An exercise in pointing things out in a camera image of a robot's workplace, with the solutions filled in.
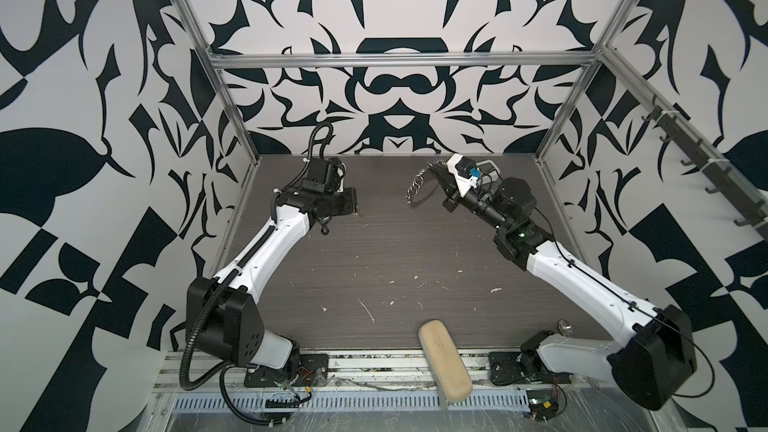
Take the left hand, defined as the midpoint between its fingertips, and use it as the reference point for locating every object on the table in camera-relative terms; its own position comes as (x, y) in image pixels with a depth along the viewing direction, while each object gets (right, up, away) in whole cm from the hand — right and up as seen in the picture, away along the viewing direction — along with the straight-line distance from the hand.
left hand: (355, 195), depth 83 cm
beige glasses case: (+24, -42, -12) cm, 50 cm away
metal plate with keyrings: (+16, +3, -15) cm, 22 cm away
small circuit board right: (+45, -48, -11) cm, 67 cm away
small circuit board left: (-18, -50, -10) cm, 54 cm away
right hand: (+20, +7, -15) cm, 26 cm away
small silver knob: (+55, -35, -3) cm, 65 cm away
